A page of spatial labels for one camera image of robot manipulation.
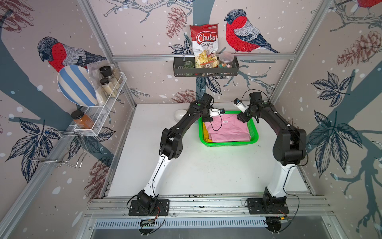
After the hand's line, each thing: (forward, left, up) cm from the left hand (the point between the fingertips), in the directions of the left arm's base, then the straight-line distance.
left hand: (213, 110), depth 99 cm
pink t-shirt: (-9, -10, -8) cm, 16 cm away
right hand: (-1, -19, 0) cm, 20 cm away
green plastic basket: (-16, -26, -5) cm, 31 cm away
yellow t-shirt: (-12, +5, -10) cm, 16 cm away
